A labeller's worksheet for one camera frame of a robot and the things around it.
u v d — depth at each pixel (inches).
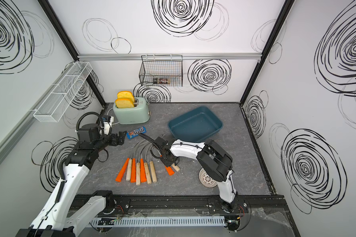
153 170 33.2
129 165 34.0
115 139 26.3
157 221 37.9
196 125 41.5
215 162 19.1
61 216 16.0
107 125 25.8
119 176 32.5
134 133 39.6
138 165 34.1
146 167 33.5
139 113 38.7
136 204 29.4
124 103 36.9
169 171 33.3
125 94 37.9
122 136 27.0
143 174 32.6
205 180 31.8
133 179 31.8
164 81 35.0
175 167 33.3
